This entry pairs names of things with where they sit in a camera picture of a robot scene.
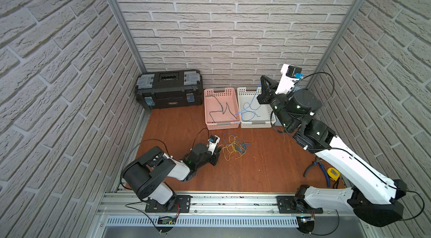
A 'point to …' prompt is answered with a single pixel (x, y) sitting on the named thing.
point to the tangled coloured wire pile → (233, 145)
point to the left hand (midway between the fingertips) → (222, 147)
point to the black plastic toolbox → (170, 88)
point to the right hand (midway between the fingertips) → (264, 77)
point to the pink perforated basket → (221, 109)
